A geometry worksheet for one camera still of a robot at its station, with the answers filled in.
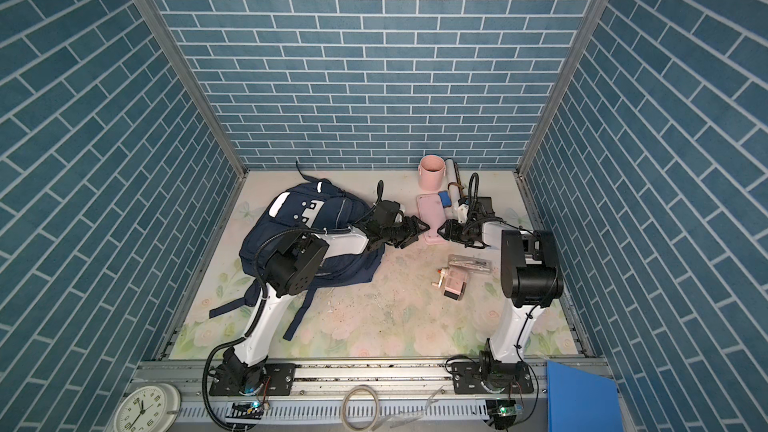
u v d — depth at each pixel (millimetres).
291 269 584
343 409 701
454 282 850
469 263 937
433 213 1075
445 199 1105
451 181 1150
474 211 829
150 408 667
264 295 598
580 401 727
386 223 828
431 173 1087
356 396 721
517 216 1083
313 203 1038
